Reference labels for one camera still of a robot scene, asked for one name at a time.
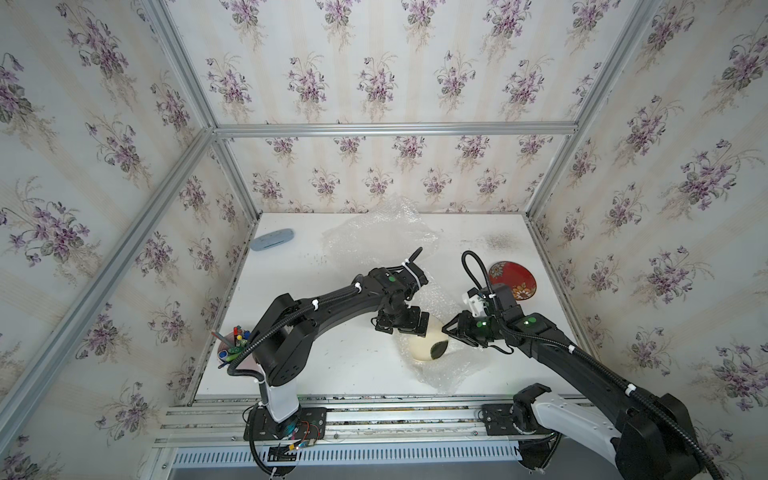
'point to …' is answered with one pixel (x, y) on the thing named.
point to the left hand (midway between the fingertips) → (415, 333)
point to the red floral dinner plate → (517, 277)
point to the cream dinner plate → (434, 345)
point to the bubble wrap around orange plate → (384, 237)
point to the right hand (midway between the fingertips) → (450, 332)
